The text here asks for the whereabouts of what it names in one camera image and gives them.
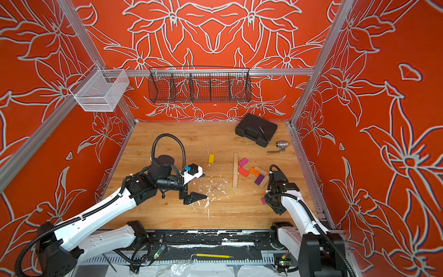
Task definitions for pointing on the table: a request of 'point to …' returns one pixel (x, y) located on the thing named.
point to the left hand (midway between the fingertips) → (205, 183)
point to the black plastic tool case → (256, 128)
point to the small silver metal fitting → (282, 144)
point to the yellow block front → (211, 159)
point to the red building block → (243, 172)
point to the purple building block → (259, 179)
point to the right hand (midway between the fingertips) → (270, 202)
